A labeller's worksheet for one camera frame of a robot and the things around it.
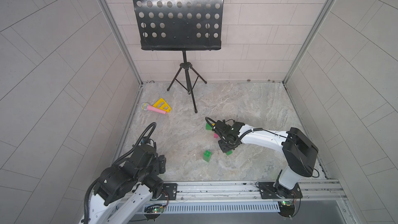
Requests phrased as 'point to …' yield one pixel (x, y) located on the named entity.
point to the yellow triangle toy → (161, 104)
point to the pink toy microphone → (145, 106)
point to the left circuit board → (158, 210)
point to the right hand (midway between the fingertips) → (224, 148)
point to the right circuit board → (287, 208)
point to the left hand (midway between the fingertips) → (162, 160)
